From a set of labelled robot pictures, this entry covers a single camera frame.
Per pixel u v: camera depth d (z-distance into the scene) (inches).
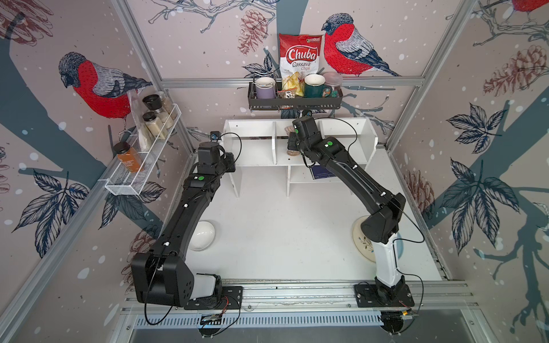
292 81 32.9
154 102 30.6
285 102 34.4
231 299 28.9
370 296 28.7
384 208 19.6
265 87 31.4
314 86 31.4
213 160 24.9
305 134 24.2
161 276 15.2
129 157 25.9
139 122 29.1
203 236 33.7
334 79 33.8
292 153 30.8
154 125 29.9
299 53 30.6
